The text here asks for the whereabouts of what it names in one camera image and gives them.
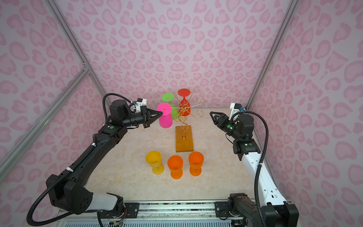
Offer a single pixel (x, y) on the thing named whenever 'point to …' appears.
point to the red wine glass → (184, 106)
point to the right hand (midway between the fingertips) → (212, 114)
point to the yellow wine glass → (153, 158)
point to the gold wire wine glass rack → (184, 134)
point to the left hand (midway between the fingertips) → (162, 111)
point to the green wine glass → (168, 97)
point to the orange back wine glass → (175, 163)
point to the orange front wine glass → (196, 160)
